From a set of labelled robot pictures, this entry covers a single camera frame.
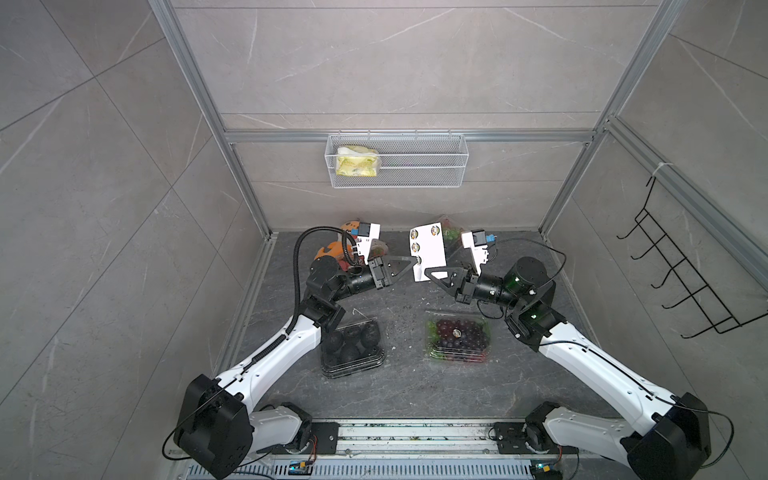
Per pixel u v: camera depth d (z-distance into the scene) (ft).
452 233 1.87
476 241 1.88
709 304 2.02
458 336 2.74
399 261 2.01
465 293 1.84
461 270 1.90
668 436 1.22
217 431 1.28
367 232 2.00
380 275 1.88
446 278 2.00
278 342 1.61
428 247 1.98
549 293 3.22
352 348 2.75
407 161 3.30
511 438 2.39
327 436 2.40
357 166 2.81
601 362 1.52
